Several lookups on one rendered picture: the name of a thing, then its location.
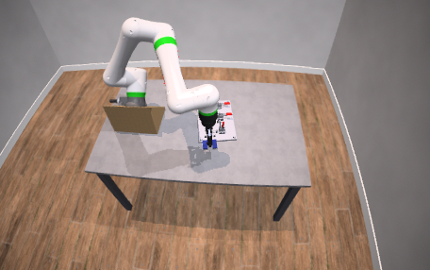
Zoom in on blue rectangular plate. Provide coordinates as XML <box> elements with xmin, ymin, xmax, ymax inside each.
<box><xmin>203</xmin><ymin>140</ymin><xmax>217</xmax><ymax>150</ymax></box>

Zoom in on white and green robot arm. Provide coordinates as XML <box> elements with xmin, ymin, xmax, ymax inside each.
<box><xmin>103</xmin><ymin>18</ymin><xmax>219</xmax><ymax>124</ymax></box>

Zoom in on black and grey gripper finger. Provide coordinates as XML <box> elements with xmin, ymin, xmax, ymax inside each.
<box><xmin>206</xmin><ymin>127</ymin><xmax>213</xmax><ymax>151</ymax></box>

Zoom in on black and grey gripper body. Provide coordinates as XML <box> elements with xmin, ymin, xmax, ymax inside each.
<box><xmin>201</xmin><ymin>121</ymin><xmax>216</xmax><ymax>132</ymax></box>

